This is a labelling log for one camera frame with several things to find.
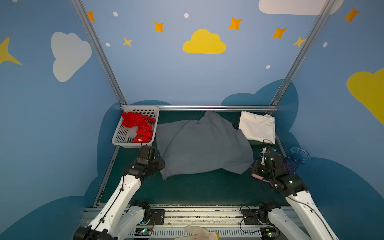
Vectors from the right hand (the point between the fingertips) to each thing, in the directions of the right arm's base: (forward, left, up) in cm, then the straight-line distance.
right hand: (255, 161), depth 77 cm
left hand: (-1, +48, -3) cm, 48 cm away
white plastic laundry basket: (+31, +78, -14) cm, 85 cm away
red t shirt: (+30, +70, -9) cm, 77 cm away
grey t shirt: (+20, +22, -15) cm, 33 cm away
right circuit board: (-29, -5, -17) cm, 34 cm away
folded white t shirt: (+32, -11, -9) cm, 35 cm away
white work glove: (-31, +28, -16) cm, 45 cm away
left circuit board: (-32, +56, -16) cm, 66 cm away
